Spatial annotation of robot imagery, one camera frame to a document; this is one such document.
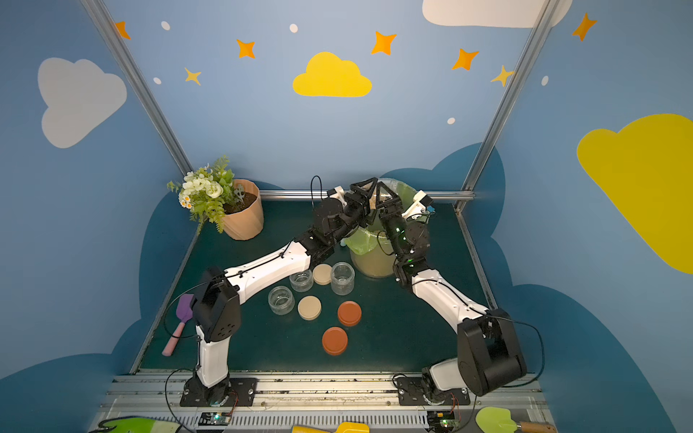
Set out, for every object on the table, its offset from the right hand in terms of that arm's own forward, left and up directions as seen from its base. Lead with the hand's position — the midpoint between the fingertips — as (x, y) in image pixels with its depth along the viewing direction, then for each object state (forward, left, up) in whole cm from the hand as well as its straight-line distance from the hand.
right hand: (382, 187), depth 72 cm
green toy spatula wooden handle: (-47, -33, -38) cm, 69 cm away
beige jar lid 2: (-20, +21, -38) cm, 48 cm away
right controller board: (-48, -19, -39) cm, 65 cm away
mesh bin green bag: (-9, +3, -15) cm, 17 cm away
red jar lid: (-30, +12, -37) cm, 49 cm away
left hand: (-1, -1, +1) cm, 2 cm away
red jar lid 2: (-21, +8, -37) cm, 44 cm away
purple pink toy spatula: (-24, +63, -37) cm, 77 cm away
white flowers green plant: (+5, +55, -9) cm, 56 cm away
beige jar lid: (-8, +18, -35) cm, 41 cm away
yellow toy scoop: (-52, +7, -38) cm, 65 cm away
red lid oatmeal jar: (-10, +11, -34) cm, 37 cm away
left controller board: (-52, +42, -38) cm, 77 cm away
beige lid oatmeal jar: (-13, +24, -33) cm, 43 cm away
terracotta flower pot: (+7, +48, -23) cm, 54 cm away
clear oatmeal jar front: (-17, +32, -38) cm, 52 cm away
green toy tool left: (-55, +61, -37) cm, 90 cm away
